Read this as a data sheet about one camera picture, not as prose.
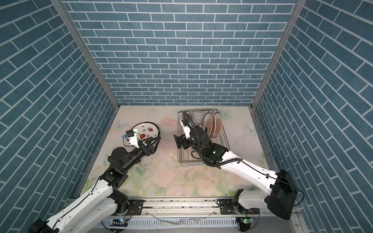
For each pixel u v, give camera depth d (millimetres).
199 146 532
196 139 510
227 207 736
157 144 678
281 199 381
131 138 651
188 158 895
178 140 648
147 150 653
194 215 720
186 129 638
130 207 731
